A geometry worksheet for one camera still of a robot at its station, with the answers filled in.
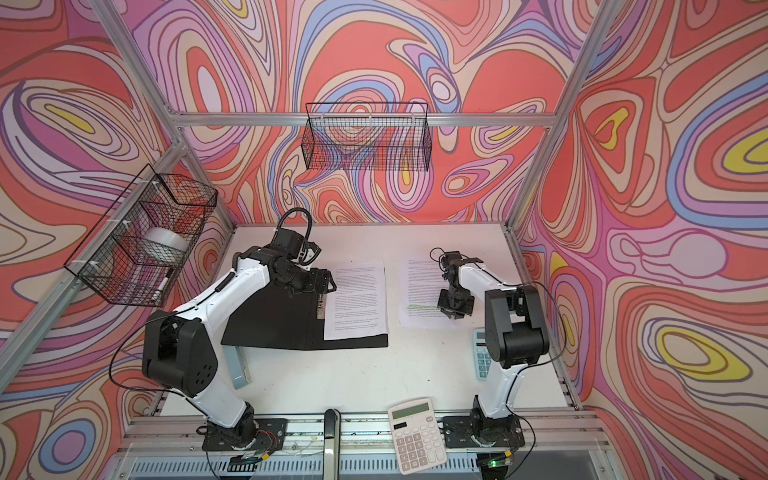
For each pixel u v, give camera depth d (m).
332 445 0.69
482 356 0.84
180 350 0.45
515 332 0.50
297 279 0.74
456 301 0.81
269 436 0.73
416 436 0.72
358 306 0.97
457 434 0.73
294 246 0.72
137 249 0.69
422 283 1.02
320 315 0.95
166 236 0.74
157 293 0.71
